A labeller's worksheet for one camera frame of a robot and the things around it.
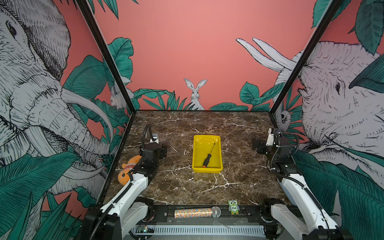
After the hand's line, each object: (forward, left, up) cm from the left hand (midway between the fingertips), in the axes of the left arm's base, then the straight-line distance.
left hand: (153, 142), depth 83 cm
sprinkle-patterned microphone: (-34, -32, -11) cm, 48 cm away
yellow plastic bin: (+6, -29, -16) cm, 34 cm away
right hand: (-2, -59, +5) cm, 60 cm away
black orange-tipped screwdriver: (-7, -31, -13) cm, 34 cm away
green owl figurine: (-32, -43, -15) cm, 55 cm away
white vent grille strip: (-41, -26, -15) cm, 51 cm away
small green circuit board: (-39, +2, -15) cm, 42 cm away
